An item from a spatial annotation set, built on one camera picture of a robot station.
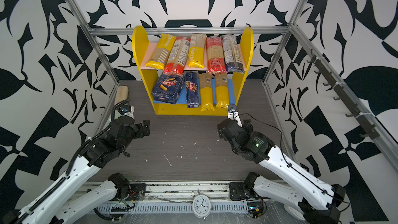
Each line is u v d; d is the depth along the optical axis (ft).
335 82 1.95
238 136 1.60
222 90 3.07
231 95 3.00
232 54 2.38
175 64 2.19
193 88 3.00
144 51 2.59
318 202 1.27
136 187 2.48
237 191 2.43
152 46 2.62
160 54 2.34
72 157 1.52
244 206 2.34
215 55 2.35
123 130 1.74
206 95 2.93
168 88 2.92
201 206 2.22
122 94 3.53
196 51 2.41
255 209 2.33
